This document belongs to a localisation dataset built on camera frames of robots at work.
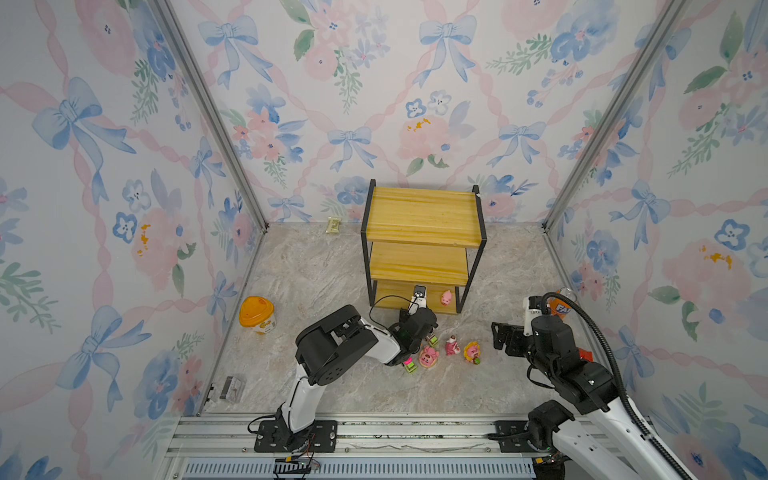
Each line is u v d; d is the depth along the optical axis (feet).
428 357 2.75
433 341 2.88
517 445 2.40
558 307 2.89
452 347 2.80
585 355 2.77
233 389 2.55
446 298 3.17
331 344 1.72
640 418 1.55
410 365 2.74
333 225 3.93
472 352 2.75
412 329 2.37
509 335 2.21
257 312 2.75
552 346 1.82
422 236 2.41
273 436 2.40
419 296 2.65
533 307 2.17
